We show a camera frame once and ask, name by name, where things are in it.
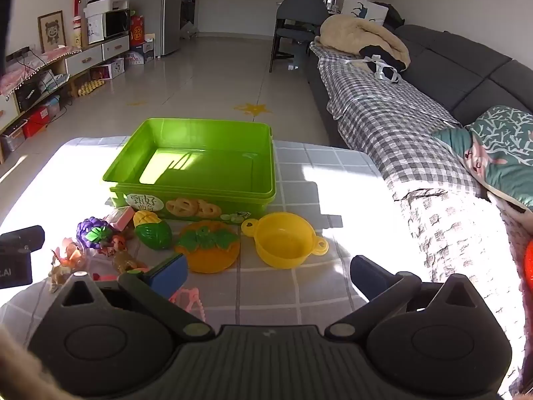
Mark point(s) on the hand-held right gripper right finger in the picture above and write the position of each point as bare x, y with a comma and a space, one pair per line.
368, 278

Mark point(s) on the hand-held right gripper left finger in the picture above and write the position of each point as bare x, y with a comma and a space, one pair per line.
168, 276

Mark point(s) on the pink toy dinosaur skeleton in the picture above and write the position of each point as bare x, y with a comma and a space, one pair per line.
189, 300

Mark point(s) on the yellow green toy corn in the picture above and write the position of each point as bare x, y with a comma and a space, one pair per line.
154, 233

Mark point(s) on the orange toy pumpkin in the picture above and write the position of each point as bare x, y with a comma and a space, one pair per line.
208, 254

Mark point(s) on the tan toy dinosaur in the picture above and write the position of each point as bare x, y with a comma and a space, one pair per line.
125, 261

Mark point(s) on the brown toy dinosaur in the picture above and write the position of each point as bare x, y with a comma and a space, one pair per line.
59, 277

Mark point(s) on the orange toy lobster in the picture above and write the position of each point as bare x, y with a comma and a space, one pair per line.
68, 254

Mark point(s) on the red-brown toy dinosaur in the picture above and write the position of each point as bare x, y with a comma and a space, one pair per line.
112, 245

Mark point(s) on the pink toy block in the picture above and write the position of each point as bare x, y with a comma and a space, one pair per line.
118, 218

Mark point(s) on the purple toy grapes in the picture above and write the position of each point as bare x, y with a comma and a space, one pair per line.
93, 233

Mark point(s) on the yellow toy pot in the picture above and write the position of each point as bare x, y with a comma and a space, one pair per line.
281, 241

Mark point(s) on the beige fuzzy cloth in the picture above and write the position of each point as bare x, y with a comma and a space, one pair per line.
18, 366

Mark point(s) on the green plastic storage box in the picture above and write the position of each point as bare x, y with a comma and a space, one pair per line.
250, 162

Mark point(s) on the orange round object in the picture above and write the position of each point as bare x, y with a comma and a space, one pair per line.
529, 268

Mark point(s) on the grey sofa with checked cover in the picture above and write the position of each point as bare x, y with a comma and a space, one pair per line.
387, 116

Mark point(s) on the pink cabinet cloth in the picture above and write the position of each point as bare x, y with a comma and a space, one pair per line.
25, 73

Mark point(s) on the row of yellow toy ducks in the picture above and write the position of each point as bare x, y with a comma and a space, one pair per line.
87, 87

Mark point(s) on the teal patterned pillow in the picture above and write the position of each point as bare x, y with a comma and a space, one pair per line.
504, 146

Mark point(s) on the wooden cabinet with drawers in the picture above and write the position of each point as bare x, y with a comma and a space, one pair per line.
83, 59

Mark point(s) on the white toy box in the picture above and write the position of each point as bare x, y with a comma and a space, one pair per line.
110, 68

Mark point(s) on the white cardboard box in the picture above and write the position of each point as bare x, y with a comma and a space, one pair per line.
139, 53

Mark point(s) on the dark grey sofa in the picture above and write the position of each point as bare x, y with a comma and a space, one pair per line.
449, 66

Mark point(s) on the framed cartoon picture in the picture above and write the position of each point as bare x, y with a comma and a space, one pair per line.
52, 31

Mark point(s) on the beige fleece blanket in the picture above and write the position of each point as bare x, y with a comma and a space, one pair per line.
358, 35

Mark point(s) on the red gift box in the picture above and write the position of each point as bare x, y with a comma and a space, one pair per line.
137, 29

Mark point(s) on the white microwave oven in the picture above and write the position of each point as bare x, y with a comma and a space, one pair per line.
112, 25

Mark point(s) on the dark bag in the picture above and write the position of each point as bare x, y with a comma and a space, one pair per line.
394, 16

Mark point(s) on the silver refrigerator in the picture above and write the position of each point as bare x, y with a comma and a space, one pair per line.
166, 12

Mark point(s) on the white printed pillow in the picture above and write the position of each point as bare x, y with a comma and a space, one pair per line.
362, 8

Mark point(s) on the white printer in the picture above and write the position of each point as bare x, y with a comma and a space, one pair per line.
106, 3

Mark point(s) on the grey chair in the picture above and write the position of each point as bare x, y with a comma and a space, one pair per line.
300, 12

